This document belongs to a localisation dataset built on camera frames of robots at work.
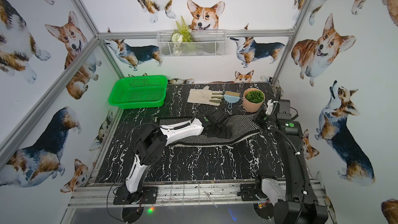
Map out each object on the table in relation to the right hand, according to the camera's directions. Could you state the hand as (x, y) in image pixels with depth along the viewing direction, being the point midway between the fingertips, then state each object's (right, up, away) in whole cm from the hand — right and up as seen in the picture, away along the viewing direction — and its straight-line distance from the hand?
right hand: (253, 114), depth 75 cm
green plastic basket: (-74, +12, +43) cm, 86 cm away
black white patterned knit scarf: (-4, -8, +7) cm, 11 cm away
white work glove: (-24, +9, +39) cm, 47 cm away
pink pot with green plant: (+7, +7, +24) cm, 26 cm away
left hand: (-10, -13, +13) cm, 21 cm away
